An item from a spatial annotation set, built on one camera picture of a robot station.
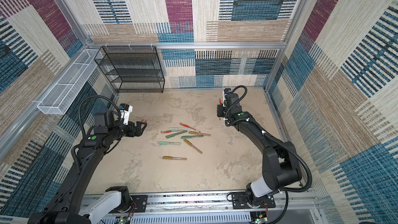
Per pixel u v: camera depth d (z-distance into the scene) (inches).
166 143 36.1
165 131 38.8
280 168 17.2
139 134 27.4
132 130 26.6
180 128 39.1
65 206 15.2
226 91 30.8
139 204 28.7
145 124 29.9
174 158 34.1
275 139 19.1
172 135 38.0
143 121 41.0
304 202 29.3
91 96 23.9
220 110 31.5
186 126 39.1
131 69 42.9
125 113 26.4
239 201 28.7
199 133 38.0
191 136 37.7
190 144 36.2
